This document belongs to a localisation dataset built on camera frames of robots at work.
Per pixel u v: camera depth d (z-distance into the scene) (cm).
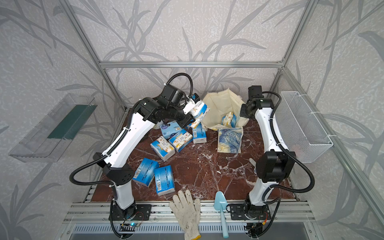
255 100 59
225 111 109
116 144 44
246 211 67
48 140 64
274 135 48
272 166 47
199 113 67
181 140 94
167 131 99
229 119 100
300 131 62
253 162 91
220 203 76
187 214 72
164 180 77
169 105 50
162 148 89
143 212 73
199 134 96
